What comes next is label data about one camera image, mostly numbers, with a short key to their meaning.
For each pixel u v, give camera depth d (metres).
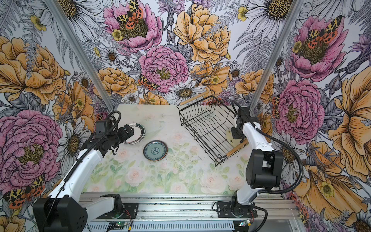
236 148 0.77
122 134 0.73
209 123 1.08
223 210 0.74
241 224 0.72
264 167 0.46
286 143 0.46
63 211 0.40
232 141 0.99
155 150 0.95
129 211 0.73
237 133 0.77
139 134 1.01
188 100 1.23
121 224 0.71
